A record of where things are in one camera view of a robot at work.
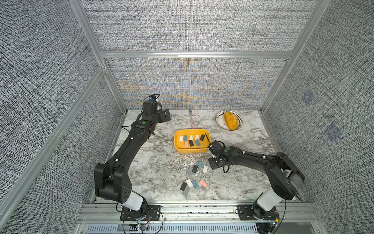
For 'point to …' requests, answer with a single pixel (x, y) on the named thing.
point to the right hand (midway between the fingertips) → (214, 158)
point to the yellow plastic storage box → (192, 140)
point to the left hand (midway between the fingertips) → (163, 110)
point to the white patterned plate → (221, 122)
